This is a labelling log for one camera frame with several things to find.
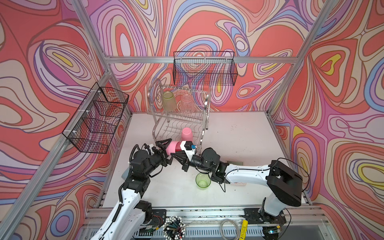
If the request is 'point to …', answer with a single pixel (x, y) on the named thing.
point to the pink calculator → (241, 183)
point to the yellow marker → (243, 234)
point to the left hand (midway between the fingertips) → (175, 144)
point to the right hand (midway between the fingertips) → (172, 156)
